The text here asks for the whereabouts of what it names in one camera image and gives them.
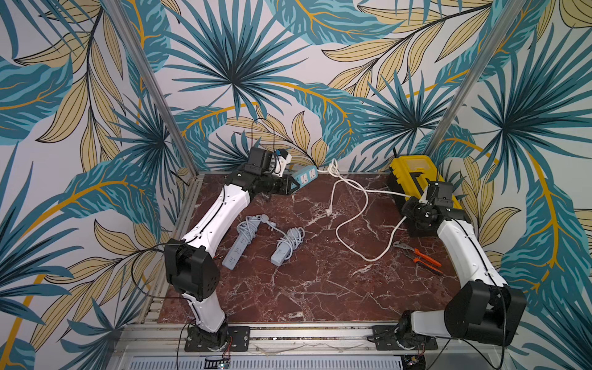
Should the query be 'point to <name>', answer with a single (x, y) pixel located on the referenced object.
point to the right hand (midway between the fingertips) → (407, 207)
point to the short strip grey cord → (294, 237)
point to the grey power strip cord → (247, 230)
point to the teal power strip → (304, 175)
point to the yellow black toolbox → (411, 174)
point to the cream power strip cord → (367, 191)
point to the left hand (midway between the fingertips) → (296, 188)
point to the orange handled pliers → (414, 253)
